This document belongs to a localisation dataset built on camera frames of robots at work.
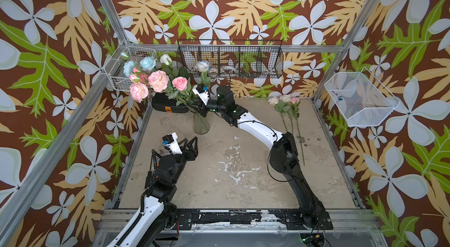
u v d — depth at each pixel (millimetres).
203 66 802
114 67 786
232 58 966
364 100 806
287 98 1147
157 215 543
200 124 951
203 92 704
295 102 1145
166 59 800
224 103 694
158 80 595
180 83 639
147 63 690
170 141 651
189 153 676
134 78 540
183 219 737
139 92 575
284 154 582
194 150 699
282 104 1140
